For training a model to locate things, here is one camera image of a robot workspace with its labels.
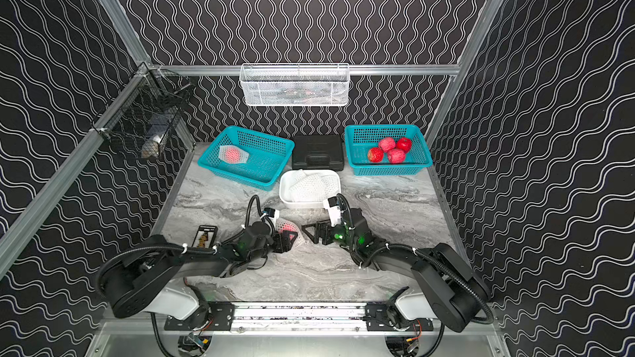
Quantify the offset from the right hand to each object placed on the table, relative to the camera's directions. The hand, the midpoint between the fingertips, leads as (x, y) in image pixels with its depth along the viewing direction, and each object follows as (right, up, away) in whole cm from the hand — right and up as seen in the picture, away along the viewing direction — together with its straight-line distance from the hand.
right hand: (310, 225), depth 83 cm
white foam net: (0, +11, +14) cm, 18 cm away
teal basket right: (+21, +32, +26) cm, 47 cm away
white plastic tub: (-10, +16, +17) cm, 25 cm away
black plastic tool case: (+3, +27, +26) cm, 37 cm away
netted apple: (-35, +25, +26) cm, 51 cm away
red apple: (+28, +25, +26) cm, 46 cm away
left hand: (-7, -3, +3) cm, 8 cm away
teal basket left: (-20, +23, +30) cm, 43 cm away
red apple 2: (+37, +25, +26) cm, 51 cm away
